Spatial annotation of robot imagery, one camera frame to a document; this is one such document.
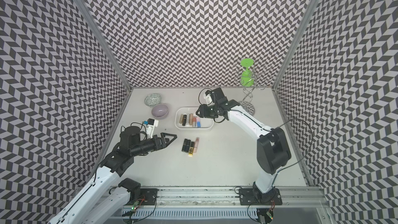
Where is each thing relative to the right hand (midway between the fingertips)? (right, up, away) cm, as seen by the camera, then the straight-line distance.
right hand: (200, 115), depth 84 cm
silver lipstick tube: (-9, -4, +15) cm, 18 cm away
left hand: (-13, -11, -12) cm, 20 cm away
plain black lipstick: (-7, -18, +4) cm, 20 cm away
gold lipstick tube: (-13, -4, +15) cm, 20 cm away
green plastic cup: (+28, +22, +7) cm, 36 cm away
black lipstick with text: (-9, -18, +5) cm, 21 cm away
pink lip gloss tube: (-2, -17, +5) cm, 18 cm away
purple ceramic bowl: (-27, +1, +16) cm, 32 cm away
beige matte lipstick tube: (-7, -4, +15) cm, 17 cm away
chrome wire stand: (+31, +21, -4) cm, 38 cm away
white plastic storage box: (+3, -6, +13) cm, 15 cm away
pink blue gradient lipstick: (-2, -6, +14) cm, 15 cm away
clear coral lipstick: (-4, -6, +14) cm, 16 cm away
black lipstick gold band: (-11, -4, +15) cm, 19 cm away
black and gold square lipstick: (-5, -20, 0) cm, 21 cm away
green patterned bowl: (-35, +9, +24) cm, 43 cm away
